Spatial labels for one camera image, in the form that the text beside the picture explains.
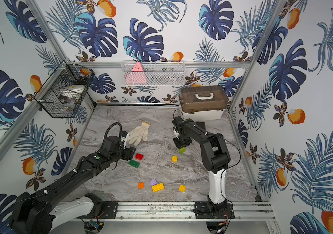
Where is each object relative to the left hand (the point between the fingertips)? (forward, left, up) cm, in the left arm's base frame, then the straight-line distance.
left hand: (130, 146), depth 82 cm
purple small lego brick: (-15, -14, -13) cm, 24 cm away
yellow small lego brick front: (-17, -31, -14) cm, 38 cm away
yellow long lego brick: (-18, -17, -13) cm, 28 cm away
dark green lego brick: (-4, -1, -14) cm, 14 cm away
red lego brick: (0, -3, -13) cm, 14 cm away
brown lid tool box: (+34, -43, +5) cm, 55 cm away
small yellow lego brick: (0, -26, -13) cm, 29 cm away
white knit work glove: (+16, +3, -13) cm, 21 cm away
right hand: (+9, -31, -12) cm, 34 cm away
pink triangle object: (+37, +1, +20) cm, 42 cm away
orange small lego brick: (-17, -7, -15) cm, 23 cm away
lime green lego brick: (+6, -31, -11) cm, 33 cm away
